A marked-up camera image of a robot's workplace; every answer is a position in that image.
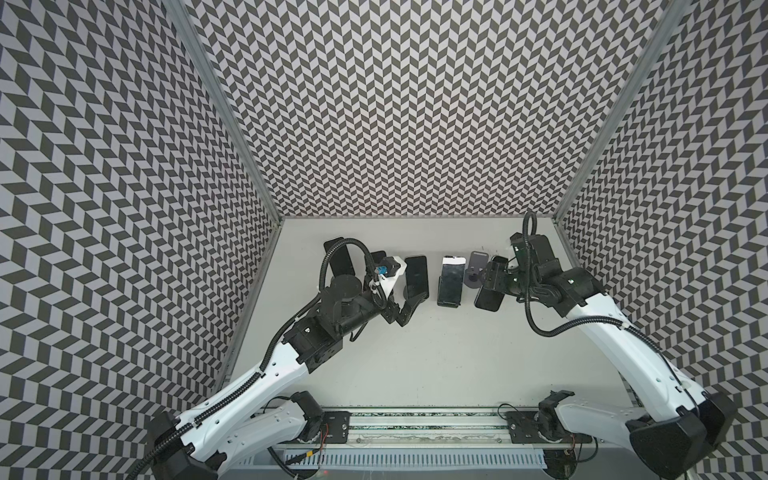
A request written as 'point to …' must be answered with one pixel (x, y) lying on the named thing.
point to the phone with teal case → (449, 287)
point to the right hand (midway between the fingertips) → (490, 286)
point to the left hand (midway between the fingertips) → (409, 282)
